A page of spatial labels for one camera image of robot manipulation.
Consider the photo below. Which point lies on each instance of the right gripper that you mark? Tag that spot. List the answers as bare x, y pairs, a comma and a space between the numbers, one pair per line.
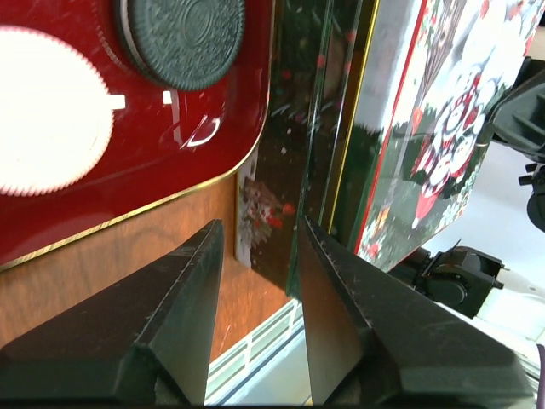
518, 118

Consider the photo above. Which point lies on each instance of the black sandwich cookie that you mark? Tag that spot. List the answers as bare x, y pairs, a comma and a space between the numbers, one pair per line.
187, 45

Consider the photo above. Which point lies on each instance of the pink cookie lower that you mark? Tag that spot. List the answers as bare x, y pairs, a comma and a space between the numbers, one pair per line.
56, 113

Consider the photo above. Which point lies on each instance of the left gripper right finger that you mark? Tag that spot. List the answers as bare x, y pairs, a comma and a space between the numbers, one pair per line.
373, 341

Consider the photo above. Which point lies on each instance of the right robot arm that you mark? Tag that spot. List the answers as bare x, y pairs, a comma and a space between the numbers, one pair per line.
462, 277

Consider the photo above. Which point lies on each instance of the dark red tray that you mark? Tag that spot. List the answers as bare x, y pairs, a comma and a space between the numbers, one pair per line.
165, 142

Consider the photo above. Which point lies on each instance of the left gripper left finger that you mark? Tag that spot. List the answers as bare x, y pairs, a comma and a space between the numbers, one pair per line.
145, 340

